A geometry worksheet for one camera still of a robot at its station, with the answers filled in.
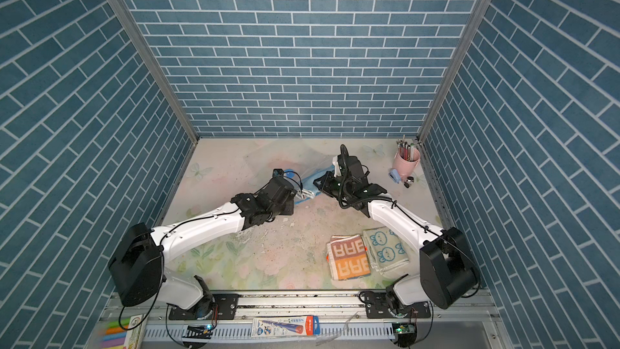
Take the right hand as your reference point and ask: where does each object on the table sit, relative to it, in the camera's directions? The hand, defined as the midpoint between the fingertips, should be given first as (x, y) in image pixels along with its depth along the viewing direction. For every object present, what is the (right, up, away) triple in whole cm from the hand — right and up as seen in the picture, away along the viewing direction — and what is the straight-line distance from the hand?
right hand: (316, 182), depth 82 cm
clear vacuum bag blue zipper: (-8, +5, +32) cm, 34 cm away
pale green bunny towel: (+25, -25, +2) cm, 35 cm away
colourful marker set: (-54, -42, -14) cm, 70 cm away
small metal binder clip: (+41, -1, +23) cm, 47 cm away
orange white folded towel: (+11, -26, 0) cm, 28 cm away
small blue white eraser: (+34, +1, +23) cm, 41 cm away
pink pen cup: (+38, +4, +20) cm, 43 cm away
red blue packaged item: (-9, -41, -13) cm, 44 cm away
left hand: (-7, -8, +2) cm, 10 cm away
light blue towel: (-3, 0, 0) cm, 3 cm away
